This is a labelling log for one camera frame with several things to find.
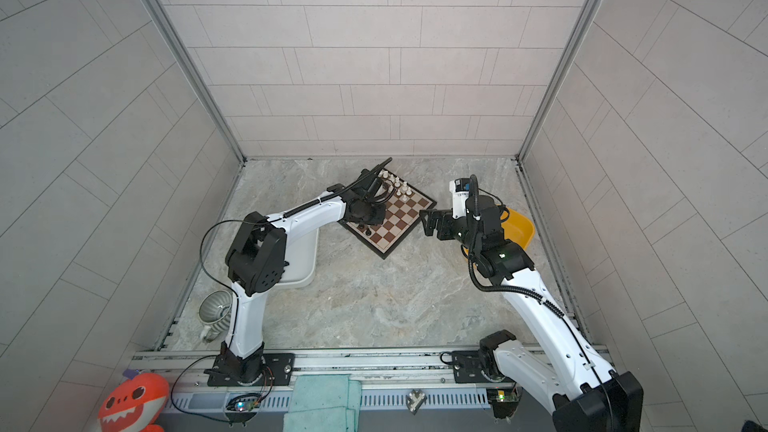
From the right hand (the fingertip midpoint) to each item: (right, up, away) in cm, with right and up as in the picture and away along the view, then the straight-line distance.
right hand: (433, 212), depth 75 cm
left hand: (-12, -3, +19) cm, 23 cm away
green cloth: (-26, -42, -8) cm, 50 cm away
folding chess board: (-8, -3, +24) cm, 26 cm away
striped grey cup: (-58, -27, +4) cm, 64 cm away
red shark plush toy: (-62, -37, -15) cm, 74 cm away
